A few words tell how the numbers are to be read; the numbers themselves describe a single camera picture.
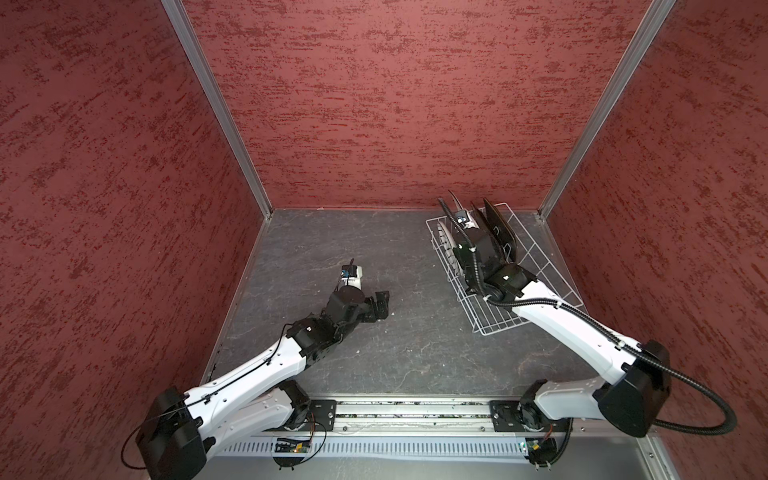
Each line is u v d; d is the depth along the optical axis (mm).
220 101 875
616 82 831
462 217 654
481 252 552
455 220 643
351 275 682
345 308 569
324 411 744
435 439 712
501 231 1063
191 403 416
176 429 388
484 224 903
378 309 707
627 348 417
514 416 741
